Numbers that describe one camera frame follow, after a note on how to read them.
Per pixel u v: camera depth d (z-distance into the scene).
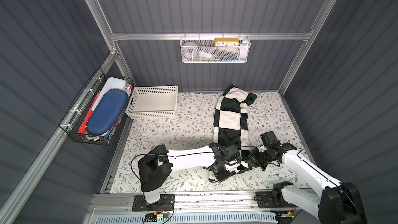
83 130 0.65
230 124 1.00
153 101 1.16
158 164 0.51
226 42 0.87
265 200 0.74
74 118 0.62
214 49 0.90
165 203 0.74
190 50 0.83
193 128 1.00
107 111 0.68
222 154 0.57
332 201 0.40
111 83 0.77
